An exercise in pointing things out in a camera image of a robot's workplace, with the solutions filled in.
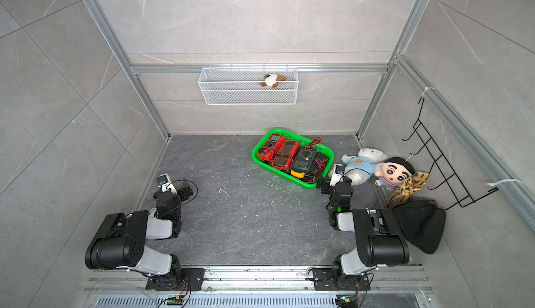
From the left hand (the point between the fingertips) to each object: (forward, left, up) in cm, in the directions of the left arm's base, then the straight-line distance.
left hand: (175, 179), depth 90 cm
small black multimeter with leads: (+6, -66, 0) cm, 66 cm away
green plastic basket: (+1, -61, -7) cm, 62 cm away
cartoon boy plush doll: (-5, -91, +9) cm, 92 cm away
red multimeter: (+17, -43, +1) cm, 47 cm away
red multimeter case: (+10, -49, +1) cm, 50 cm away
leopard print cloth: (-13, -93, +9) cm, 94 cm away
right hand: (+1, -70, 0) cm, 70 cm away
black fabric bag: (-26, -92, +10) cm, 96 cm away
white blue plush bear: (-7, -75, +16) cm, 77 cm away
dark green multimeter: (+8, -58, +3) cm, 59 cm away
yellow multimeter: (+2, -55, -1) cm, 55 cm away
